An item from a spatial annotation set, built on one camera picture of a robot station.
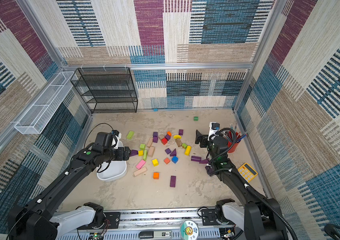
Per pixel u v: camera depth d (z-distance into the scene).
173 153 0.95
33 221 0.37
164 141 1.02
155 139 1.02
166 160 0.93
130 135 1.05
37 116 0.72
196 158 0.94
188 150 0.96
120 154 0.71
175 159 0.93
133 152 0.95
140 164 0.92
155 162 0.91
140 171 0.89
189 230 0.64
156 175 0.87
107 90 1.09
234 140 0.88
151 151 0.95
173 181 0.85
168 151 0.97
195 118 1.15
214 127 0.70
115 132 0.73
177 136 1.03
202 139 0.74
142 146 0.98
